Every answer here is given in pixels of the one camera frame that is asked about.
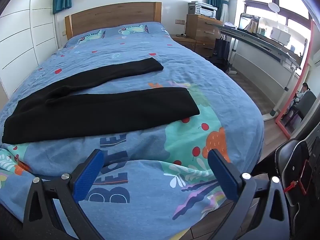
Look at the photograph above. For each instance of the black pants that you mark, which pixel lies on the black pants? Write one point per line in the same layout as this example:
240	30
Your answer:
100	110

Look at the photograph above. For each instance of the black office chair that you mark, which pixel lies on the black office chair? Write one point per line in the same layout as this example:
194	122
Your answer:
290	155

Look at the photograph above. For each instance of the wooden nightstand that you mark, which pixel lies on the wooden nightstand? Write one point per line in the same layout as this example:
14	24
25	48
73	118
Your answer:
200	46

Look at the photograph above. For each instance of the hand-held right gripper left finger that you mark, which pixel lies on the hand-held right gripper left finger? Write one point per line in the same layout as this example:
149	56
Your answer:
90	175

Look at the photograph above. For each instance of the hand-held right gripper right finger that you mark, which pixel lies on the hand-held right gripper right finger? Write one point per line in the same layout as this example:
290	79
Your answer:
222	175

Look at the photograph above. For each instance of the white printer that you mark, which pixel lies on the white printer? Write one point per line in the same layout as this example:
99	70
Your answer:
202	10

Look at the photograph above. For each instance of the black tote bag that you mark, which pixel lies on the black tote bag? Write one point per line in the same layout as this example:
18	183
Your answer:
221	48

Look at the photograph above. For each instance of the beige wall switch panel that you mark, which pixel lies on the beige wall switch panel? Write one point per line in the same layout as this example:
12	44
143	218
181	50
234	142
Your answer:
180	21

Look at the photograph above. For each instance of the white desk organizer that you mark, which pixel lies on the white desk organizer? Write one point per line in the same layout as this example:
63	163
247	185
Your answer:
281	36

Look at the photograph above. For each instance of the pink metal frame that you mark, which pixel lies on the pink metal frame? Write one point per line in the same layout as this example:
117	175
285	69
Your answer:
311	37

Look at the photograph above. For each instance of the grey chair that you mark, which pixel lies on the grey chair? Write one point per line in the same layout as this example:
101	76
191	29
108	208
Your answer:
307	105

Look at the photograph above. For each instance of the wooden headboard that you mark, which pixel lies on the wooden headboard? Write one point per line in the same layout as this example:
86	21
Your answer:
112	15

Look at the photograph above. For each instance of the grey tilting desk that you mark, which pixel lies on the grey tilting desk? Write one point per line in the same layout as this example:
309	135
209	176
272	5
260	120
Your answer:
262	41

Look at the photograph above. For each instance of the blue printed bed cover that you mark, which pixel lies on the blue printed bed cover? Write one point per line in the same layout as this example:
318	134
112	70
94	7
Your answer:
150	55

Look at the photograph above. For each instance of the wooden dresser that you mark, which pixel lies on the wooden dresser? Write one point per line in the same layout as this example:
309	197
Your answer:
200	27

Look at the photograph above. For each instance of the white wardrobe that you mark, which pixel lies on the white wardrobe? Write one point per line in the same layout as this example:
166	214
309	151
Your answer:
20	30

